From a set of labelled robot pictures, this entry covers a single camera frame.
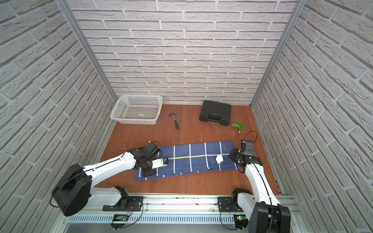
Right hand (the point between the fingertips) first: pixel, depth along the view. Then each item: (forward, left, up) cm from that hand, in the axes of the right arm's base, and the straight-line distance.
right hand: (234, 154), depth 86 cm
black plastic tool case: (+39, +4, -3) cm, 39 cm away
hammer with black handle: (+28, +36, -5) cm, 46 cm away
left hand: (-2, +50, -3) cm, 50 cm away
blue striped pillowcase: (+1, +26, -5) cm, 27 cm away
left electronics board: (-27, +63, -4) cm, 69 cm away
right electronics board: (-32, +3, -7) cm, 33 cm away
